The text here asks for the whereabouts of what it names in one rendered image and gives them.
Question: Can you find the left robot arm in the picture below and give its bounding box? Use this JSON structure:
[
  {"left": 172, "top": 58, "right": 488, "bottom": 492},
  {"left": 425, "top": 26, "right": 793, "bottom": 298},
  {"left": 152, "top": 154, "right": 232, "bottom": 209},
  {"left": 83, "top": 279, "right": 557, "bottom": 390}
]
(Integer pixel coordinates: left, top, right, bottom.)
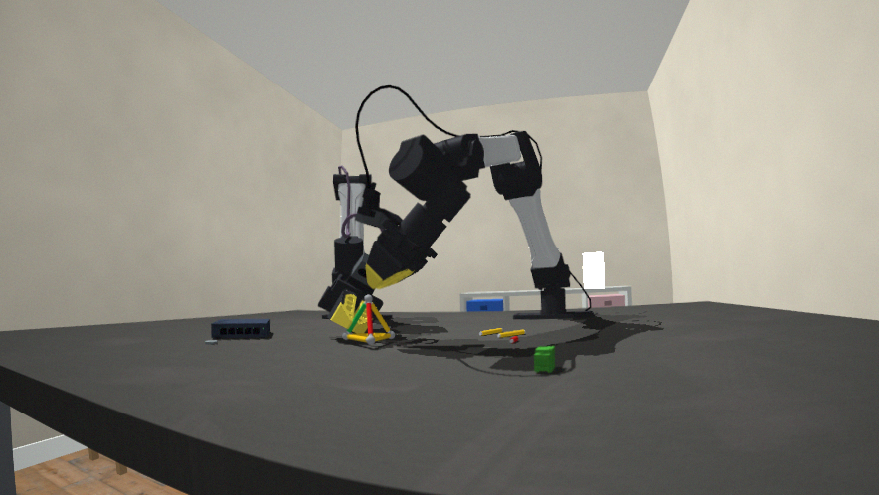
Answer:
[{"left": 355, "top": 131, "right": 594, "bottom": 319}]

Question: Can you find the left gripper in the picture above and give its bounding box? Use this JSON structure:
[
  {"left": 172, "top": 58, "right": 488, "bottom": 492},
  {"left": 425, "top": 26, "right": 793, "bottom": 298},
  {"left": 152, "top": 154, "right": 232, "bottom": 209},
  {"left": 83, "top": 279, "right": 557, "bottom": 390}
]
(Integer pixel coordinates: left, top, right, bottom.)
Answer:
[{"left": 366, "top": 203, "right": 446, "bottom": 289}]

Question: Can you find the blue rectangular block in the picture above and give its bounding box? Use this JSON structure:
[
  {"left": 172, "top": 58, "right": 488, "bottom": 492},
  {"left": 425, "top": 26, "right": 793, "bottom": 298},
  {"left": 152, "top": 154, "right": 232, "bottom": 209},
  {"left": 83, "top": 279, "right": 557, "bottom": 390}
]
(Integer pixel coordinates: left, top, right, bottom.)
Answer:
[{"left": 211, "top": 319, "right": 270, "bottom": 339}]

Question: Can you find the red rod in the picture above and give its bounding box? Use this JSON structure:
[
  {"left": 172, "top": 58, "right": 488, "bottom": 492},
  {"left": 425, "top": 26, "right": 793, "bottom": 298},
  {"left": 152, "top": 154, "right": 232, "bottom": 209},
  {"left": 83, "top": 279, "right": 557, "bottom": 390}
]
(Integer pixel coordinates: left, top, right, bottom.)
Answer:
[{"left": 366, "top": 302, "right": 373, "bottom": 336}]

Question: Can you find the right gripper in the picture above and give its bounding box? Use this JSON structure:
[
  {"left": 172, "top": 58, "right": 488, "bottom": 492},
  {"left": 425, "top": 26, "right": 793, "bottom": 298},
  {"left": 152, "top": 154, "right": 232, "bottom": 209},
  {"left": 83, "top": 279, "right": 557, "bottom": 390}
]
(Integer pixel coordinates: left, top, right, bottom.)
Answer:
[{"left": 318, "top": 279, "right": 383, "bottom": 334}]

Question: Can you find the small green block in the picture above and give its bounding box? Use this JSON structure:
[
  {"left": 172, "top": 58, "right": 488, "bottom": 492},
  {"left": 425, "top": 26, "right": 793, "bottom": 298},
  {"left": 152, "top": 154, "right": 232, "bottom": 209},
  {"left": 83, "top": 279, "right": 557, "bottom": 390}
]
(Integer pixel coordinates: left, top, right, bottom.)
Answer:
[{"left": 534, "top": 346, "right": 555, "bottom": 373}]

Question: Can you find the green rod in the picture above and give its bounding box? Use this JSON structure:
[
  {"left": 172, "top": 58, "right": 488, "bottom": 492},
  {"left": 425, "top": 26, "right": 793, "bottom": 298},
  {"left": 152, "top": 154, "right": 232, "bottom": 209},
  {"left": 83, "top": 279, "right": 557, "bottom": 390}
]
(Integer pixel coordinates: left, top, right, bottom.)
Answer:
[{"left": 347, "top": 302, "right": 367, "bottom": 334}]

